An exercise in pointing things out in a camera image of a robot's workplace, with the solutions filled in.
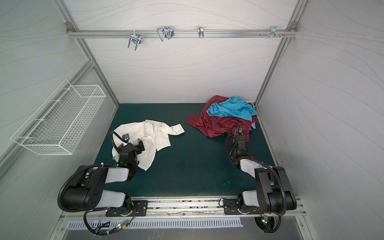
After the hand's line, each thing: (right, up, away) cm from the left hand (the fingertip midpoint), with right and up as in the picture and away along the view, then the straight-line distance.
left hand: (133, 139), depth 91 cm
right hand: (+66, +2, +2) cm, 66 cm away
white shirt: (+10, +1, +10) cm, 14 cm away
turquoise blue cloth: (+66, +21, +8) cm, 70 cm away
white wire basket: (-26, +10, -22) cm, 35 cm away
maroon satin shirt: (+53, +7, +10) cm, 54 cm away
